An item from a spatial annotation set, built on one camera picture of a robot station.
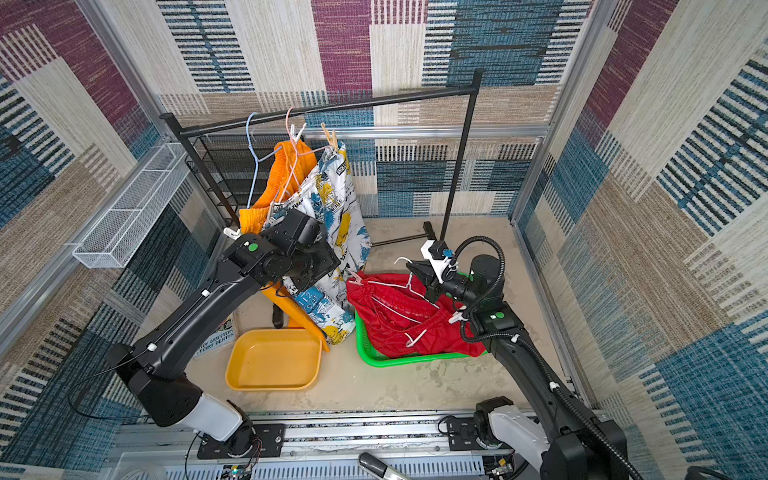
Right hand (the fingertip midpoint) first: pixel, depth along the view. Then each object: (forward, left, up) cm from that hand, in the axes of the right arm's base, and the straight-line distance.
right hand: (414, 266), depth 74 cm
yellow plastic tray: (-12, +40, -28) cm, 51 cm away
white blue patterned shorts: (+22, +22, +6) cm, 32 cm away
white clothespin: (-8, -11, -12) cm, 18 cm away
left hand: (0, +19, 0) cm, 19 cm away
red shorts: (-5, +3, -18) cm, 19 cm away
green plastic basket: (-14, -2, -24) cm, 28 cm away
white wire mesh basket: (+6, +70, +8) cm, 70 cm away
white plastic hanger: (-2, +1, -6) cm, 6 cm away
